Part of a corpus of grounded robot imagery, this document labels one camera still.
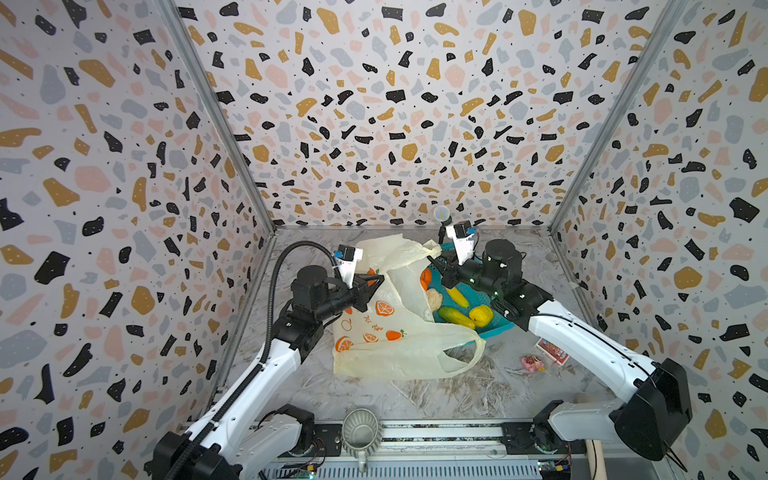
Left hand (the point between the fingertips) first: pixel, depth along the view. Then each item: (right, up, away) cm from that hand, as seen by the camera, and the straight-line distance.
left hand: (383, 275), depth 70 cm
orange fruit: (+10, -1, +3) cm, 11 cm away
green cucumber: (+21, -15, +22) cm, 34 cm away
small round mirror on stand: (+17, +17, +20) cm, 31 cm away
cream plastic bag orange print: (+2, -17, +8) cm, 19 cm away
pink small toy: (+41, -26, +13) cm, 50 cm away
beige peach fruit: (+15, -9, +24) cm, 30 cm away
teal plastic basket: (+25, -9, +27) cm, 38 cm away
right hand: (+10, +6, 0) cm, 12 cm away
